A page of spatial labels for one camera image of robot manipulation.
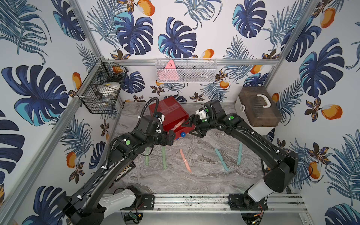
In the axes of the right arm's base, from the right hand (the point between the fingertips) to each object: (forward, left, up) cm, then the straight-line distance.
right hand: (184, 126), depth 72 cm
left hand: (-4, +8, +2) cm, 9 cm away
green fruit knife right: (-4, +13, -27) cm, 30 cm away
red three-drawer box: (+10, +5, -4) cm, 12 cm away
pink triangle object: (+35, +9, +9) cm, 38 cm away
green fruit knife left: (-1, +24, -27) cm, 36 cm away
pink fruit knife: (-8, -2, -27) cm, 29 cm away
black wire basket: (+41, +56, +7) cm, 70 cm away
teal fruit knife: (-8, -25, -28) cm, 39 cm away
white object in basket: (+20, +43, +8) cm, 48 cm away
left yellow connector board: (-11, +32, -26) cm, 43 cm away
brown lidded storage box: (+26, -50, -12) cm, 58 cm away
